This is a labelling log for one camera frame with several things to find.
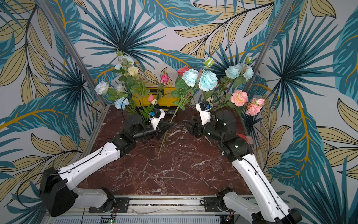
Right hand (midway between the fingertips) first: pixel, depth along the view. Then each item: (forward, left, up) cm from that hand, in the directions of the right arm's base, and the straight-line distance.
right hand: (189, 119), depth 64 cm
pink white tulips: (+21, +19, -8) cm, 30 cm away
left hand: (+1, +8, -6) cm, 10 cm away
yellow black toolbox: (+21, +15, -5) cm, 26 cm away
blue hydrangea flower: (+13, +36, -1) cm, 38 cm away
